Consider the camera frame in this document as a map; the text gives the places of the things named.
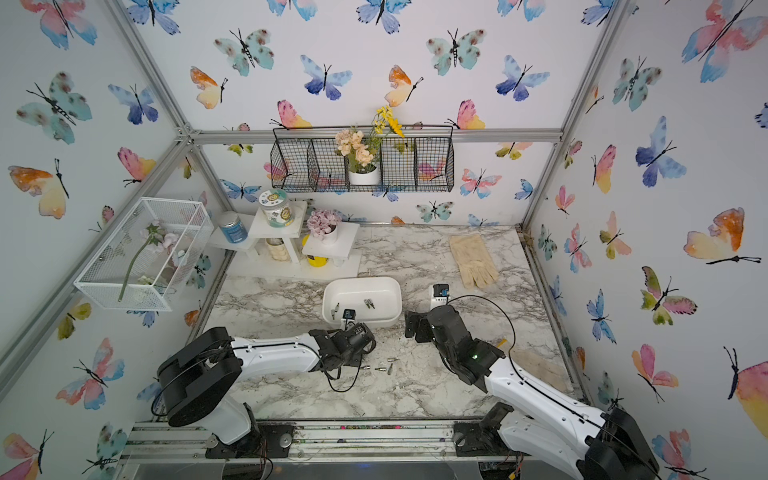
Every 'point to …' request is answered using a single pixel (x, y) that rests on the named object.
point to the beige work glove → (473, 261)
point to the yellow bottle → (315, 261)
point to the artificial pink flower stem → (154, 236)
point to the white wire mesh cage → (150, 256)
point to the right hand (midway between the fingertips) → (423, 309)
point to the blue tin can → (234, 231)
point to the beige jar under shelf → (278, 249)
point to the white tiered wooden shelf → (252, 261)
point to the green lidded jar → (278, 210)
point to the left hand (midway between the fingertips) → (359, 350)
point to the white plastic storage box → (377, 301)
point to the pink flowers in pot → (323, 224)
